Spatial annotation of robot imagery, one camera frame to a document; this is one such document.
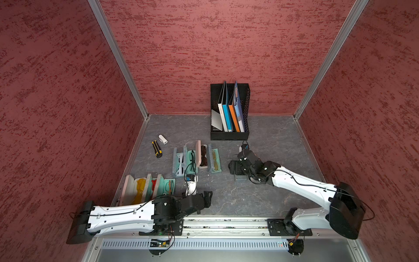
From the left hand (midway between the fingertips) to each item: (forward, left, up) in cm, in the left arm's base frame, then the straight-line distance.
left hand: (204, 197), depth 76 cm
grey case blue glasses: (+12, -19, -4) cm, 23 cm away
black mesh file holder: (+68, -25, +11) cm, 73 cm away
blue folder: (+41, -18, +20) cm, 49 cm away
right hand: (+14, -16, +1) cm, 21 cm away
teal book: (+41, -11, +19) cm, 47 cm away
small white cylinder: (+37, +29, -5) cm, 48 cm away
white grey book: (+50, -6, 0) cm, 50 cm away
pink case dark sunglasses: (+24, +3, -2) cm, 24 cm away
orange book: (+41, -14, +20) cm, 48 cm away
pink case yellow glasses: (+5, +37, -6) cm, 38 cm away
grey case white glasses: (+21, +16, -5) cm, 27 cm away
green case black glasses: (+19, +9, -6) cm, 22 cm away
